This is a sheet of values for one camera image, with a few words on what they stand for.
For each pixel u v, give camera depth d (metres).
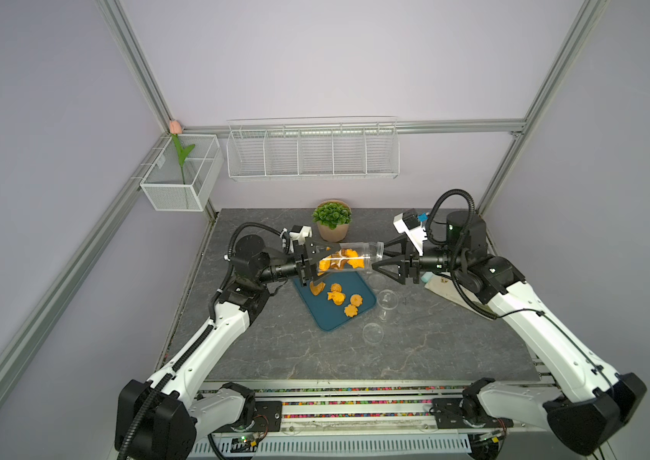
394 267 0.60
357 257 0.64
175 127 0.89
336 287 0.96
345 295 0.94
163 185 0.77
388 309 0.89
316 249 0.63
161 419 0.38
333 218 0.99
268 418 0.73
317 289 0.96
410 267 0.56
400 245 0.64
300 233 0.68
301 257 0.58
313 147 0.99
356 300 0.94
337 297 0.94
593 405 0.37
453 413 0.74
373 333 0.89
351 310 0.91
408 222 0.56
